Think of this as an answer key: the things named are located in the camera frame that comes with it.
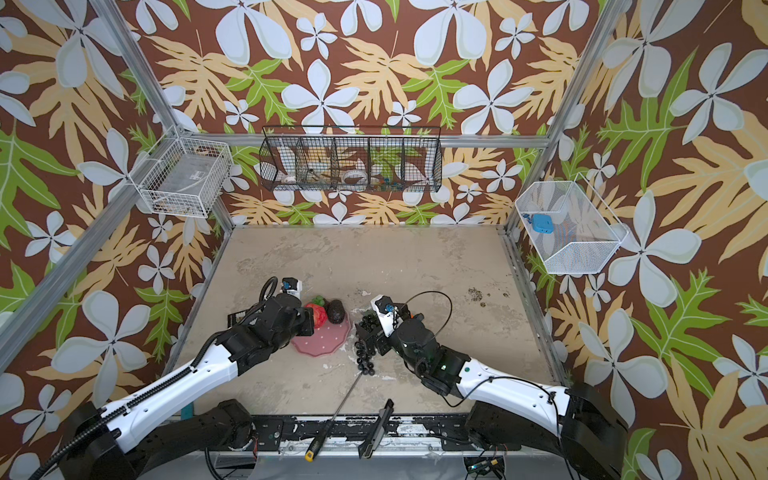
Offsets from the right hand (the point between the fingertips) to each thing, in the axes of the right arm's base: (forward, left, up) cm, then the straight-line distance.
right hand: (369, 314), depth 76 cm
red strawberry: (+7, +15, -9) cm, 19 cm away
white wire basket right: (+24, -57, +8) cm, 62 cm away
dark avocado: (+7, +11, -12) cm, 18 cm away
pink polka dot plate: (+1, +13, -17) cm, 22 cm away
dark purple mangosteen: (+12, +15, -13) cm, 23 cm away
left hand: (+4, +15, -4) cm, 16 cm away
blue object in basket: (+25, -50, +8) cm, 57 cm away
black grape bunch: (-4, +2, -15) cm, 16 cm away
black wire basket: (+51, +7, +13) cm, 53 cm away
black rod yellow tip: (-23, +11, -17) cm, 31 cm away
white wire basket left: (+37, +54, +17) cm, 67 cm away
